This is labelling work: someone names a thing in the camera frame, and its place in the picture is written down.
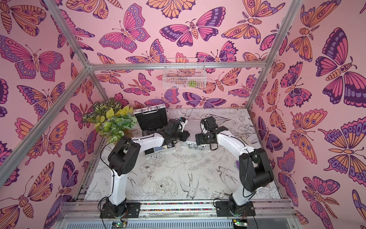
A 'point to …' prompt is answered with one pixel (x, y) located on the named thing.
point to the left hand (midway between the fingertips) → (191, 134)
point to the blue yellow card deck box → (159, 148)
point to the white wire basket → (187, 73)
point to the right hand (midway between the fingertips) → (203, 138)
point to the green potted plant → (113, 121)
